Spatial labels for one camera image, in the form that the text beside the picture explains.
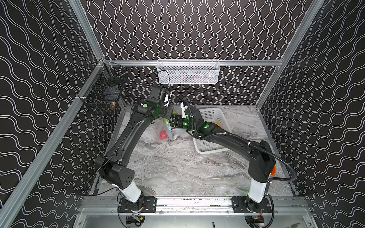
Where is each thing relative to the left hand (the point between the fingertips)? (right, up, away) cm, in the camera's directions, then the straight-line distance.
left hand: (172, 109), depth 76 cm
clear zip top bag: (-2, -13, 0) cm, 13 cm away
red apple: (-7, -16, +19) cm, 26 cm away
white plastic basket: (+29, -2, +32) cm, 44 cm away
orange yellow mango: (+31, -8, +27) cm, 42 cm away
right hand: (0, -5, +5) cm, 7 cm away
